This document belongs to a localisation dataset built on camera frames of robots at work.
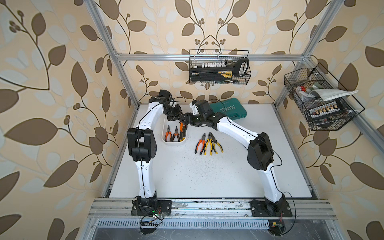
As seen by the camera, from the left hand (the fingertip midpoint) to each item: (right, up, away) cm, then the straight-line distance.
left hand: (185, 114), depth 92 cm
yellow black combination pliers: (+15, -16, +8) cm, 23 cm away
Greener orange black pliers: (-1, -9, +3) cm, 9 cm away
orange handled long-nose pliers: (-7, -13, +10) cm, 18 cm away
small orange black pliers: (-12, -13, +10) cm, 20 cm away
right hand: (-1, -3, -3) cm, 5 cm away
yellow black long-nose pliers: (+19, -18, +7) cm, 27 cm away
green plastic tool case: (+33, +6, +20) cm, 39 cm away
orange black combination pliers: (+11, -17, +7) cm, 21 cm away
